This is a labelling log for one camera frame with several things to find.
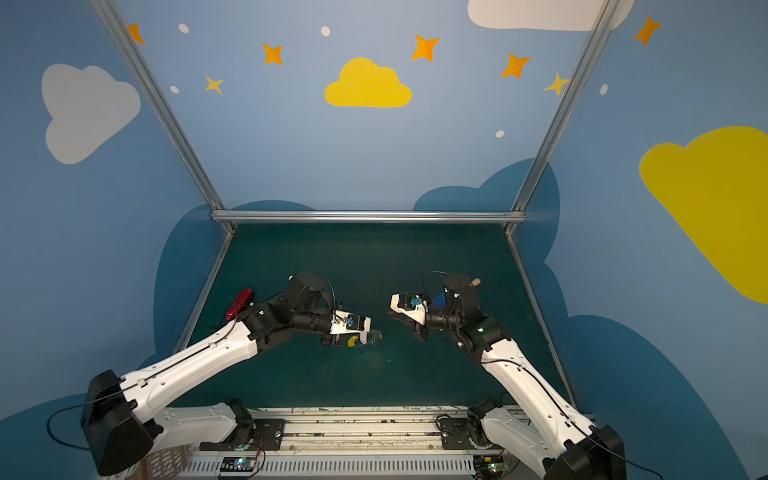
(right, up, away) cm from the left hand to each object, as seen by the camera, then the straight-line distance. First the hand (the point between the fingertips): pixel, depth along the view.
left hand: (367, 320), depth 72 cm
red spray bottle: (-42, +2, +24) cm, 49 cm away
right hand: (+7, +3, 0) cm, 7 cm away
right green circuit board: (+30, -35, -1) cm, 46 cm away
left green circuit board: (-31, -34, -2) cm, 46 cm away
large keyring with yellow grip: (-4, -6, +2) cm, 7 cm away
